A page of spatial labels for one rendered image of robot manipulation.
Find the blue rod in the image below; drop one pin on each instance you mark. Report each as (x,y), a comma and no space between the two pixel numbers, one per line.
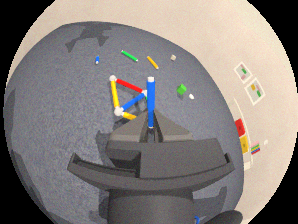
(150,100)
(130,103)

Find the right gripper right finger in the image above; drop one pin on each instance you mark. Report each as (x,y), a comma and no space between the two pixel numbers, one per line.
(168,131)

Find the small green block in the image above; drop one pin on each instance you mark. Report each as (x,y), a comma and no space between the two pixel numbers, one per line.
(181,89)

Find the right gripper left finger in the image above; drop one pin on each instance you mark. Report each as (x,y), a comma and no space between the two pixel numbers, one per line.
(133,130)

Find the red rod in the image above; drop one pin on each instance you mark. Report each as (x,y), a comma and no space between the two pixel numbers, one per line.
(129,85)

